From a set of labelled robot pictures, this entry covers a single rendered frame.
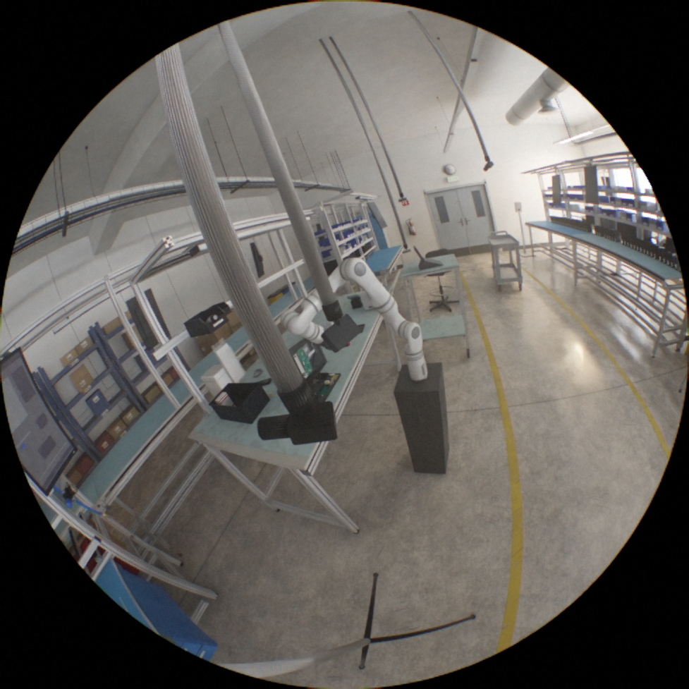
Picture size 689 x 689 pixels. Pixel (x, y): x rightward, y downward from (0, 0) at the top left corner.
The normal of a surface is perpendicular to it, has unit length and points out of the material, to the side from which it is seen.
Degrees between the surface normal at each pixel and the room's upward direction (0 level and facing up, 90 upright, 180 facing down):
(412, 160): 90
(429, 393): 90
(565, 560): 0
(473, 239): 90
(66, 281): 90
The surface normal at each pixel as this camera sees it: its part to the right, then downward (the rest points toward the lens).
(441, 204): -0.32, 0.53
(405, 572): -0.32, -0.84
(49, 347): 0.89, -0.11
